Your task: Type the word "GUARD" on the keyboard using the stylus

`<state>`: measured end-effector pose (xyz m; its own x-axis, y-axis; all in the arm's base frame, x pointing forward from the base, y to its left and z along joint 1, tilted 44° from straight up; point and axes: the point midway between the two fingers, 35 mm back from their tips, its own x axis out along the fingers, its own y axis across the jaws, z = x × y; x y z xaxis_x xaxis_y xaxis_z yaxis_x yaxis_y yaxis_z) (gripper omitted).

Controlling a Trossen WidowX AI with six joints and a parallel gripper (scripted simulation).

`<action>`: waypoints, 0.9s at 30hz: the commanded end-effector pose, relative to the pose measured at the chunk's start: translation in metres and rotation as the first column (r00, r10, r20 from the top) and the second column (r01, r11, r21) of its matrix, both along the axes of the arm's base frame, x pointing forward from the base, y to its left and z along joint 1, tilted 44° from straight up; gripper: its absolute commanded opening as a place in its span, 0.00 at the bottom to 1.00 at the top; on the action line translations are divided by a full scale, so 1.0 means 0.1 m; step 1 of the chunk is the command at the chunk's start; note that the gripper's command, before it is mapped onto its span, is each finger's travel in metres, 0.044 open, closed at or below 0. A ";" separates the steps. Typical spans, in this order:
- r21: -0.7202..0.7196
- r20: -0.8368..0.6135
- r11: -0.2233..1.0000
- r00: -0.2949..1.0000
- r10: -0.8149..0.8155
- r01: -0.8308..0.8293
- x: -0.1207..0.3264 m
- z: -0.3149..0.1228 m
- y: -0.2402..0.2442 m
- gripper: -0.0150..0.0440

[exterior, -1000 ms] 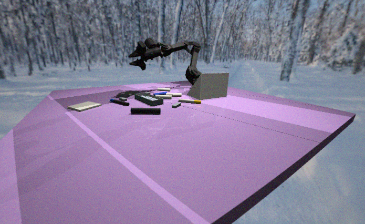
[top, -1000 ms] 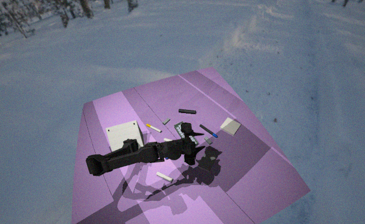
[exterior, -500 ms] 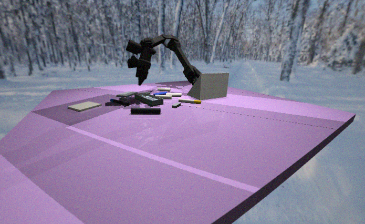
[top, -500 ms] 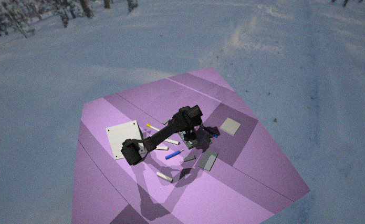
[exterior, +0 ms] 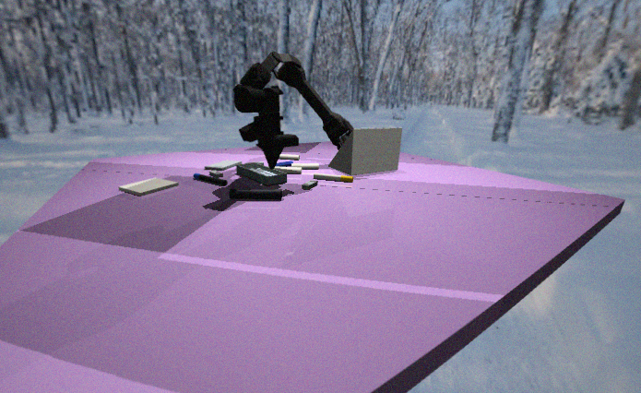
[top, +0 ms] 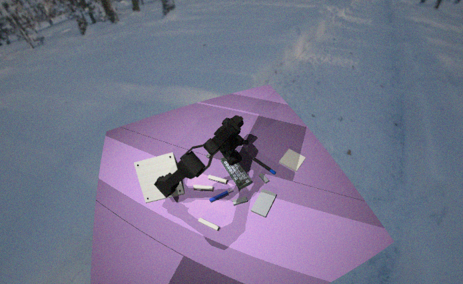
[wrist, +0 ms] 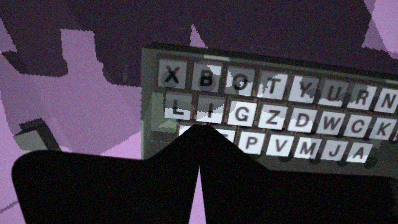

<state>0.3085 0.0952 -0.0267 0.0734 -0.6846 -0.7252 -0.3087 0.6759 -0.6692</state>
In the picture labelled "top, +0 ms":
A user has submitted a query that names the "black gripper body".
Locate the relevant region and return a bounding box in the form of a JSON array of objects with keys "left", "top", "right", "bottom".
[{"left": 220, "top": 138, "right": 242, "bottom": 166}]

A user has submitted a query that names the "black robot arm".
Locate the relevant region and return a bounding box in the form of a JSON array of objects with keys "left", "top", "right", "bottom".
[{"left": 154, "top": 115, "right": 244, "bottom": 198}]

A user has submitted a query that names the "grey keyboard with white letter keys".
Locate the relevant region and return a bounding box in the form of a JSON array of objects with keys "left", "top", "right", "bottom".
[{"left": 221, "top": 157, "right": 251, "bottom": 189}]

